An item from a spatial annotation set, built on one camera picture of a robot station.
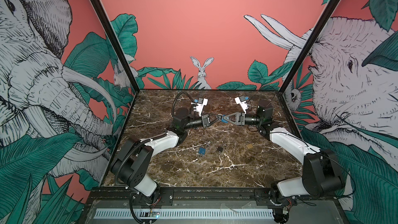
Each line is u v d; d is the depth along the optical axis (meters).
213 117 0.73
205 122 0.69
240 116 0.70
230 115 0.72
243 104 0.73
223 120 0.75
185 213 0.70
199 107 0.72
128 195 0.75
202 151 0.89
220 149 0.91
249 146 0.92
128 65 1.07
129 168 0.44
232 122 0.72
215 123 0.73
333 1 0.75
